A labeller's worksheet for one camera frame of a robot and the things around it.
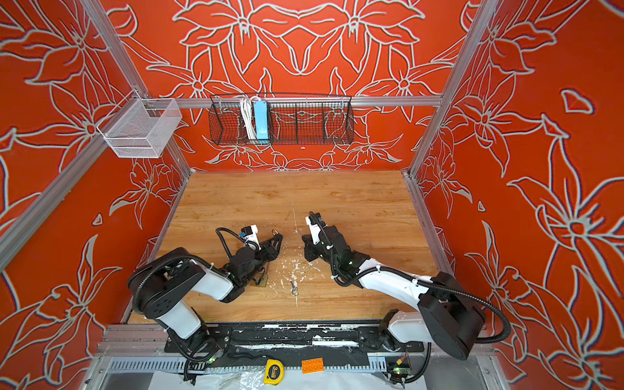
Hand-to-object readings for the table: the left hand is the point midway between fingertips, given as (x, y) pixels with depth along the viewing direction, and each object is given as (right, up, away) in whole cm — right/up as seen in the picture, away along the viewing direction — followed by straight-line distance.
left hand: (282, 236), depth 86 cm
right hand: (+6, +1, -4) cm, 8 cm away
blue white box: (-8, +43, +4) cm, 44 cm away
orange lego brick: (+10, -34, -17) cm, 40 cm away
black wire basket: (+3, +46, +12) cm, 48 cm away
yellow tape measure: (0, -34, -20) cm, 40 cm away
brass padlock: (-6, -13, -8) cm, 16 cm away
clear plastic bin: (-56, +41, +7) cm, 70 cm away
